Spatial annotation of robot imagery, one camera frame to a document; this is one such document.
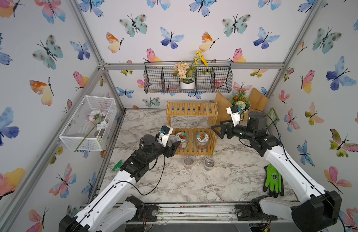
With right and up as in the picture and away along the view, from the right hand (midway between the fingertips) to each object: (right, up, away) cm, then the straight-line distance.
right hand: (218, 123), depth 72 cm
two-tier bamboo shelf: (-11, -12, +29) cm, 34 cm away
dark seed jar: (-2, -24, +14) cm, 27 cm away
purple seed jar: (-23, -8, 0) cm, 24 cm away
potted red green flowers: (+19, +16, +23) cm, 34 cm away
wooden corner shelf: (+36, +16, +32) cm, 51 cm away
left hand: (-21, -7, +1) cm, 23 cm away
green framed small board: (+49, +4, +38) cm, 62 cm away
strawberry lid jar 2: (-6, -10, +19) cm, 22 cm away
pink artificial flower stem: (-59, +5, +2) cm, 60 cm away
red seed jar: (-14, -23, +14) cm, 30 cm away
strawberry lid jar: (-18, -9, +19) cm, 28 cm away
